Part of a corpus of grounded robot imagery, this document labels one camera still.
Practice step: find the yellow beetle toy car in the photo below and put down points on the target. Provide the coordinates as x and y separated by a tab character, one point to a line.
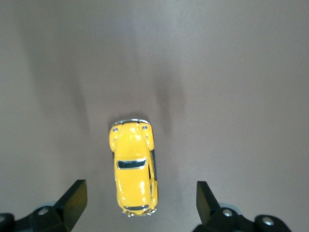
132	188

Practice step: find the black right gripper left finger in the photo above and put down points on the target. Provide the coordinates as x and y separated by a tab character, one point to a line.
72	205

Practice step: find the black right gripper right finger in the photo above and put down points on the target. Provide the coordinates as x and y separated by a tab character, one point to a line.
207	207

